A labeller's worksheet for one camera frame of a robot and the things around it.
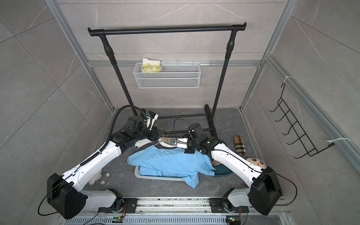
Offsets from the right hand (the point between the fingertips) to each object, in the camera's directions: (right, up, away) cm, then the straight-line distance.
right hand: (182, 140), depth 80 cm
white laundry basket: (-24, -19, -5) cm, 31 cm away
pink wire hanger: (-12, -1, +6) cm, 14 cm away
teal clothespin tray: (+25, -20, +8) cm, 33 cm away
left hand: (-12, +7, -2) cm, 14 cm away
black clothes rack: (+22, +13, +30) cm, 40 cm away
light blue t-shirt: (-6, -12, -2) cm, 14 cm away
